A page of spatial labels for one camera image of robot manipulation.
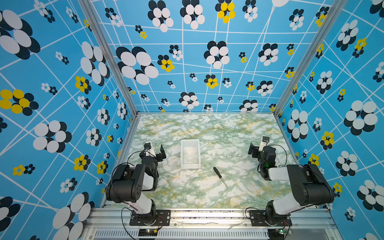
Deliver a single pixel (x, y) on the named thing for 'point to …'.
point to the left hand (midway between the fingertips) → (155, 146)
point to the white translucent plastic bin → (190, 154)
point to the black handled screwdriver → (219, 175)
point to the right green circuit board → (276, 234)
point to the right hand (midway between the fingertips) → (260, 144)
